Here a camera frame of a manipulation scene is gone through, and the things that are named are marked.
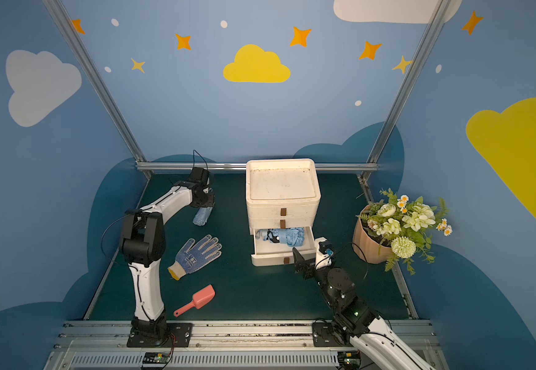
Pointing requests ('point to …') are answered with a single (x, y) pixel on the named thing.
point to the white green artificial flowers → (403, 226)
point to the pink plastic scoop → (199, 299)
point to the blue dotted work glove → (191, 259)
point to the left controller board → (155, 357)
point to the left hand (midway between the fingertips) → (206, 197)
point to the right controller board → (351, 360)
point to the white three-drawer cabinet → (283, 196)
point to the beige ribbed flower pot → (367, 248)
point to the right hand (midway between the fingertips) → (311, 243)
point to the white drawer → (267, 253)
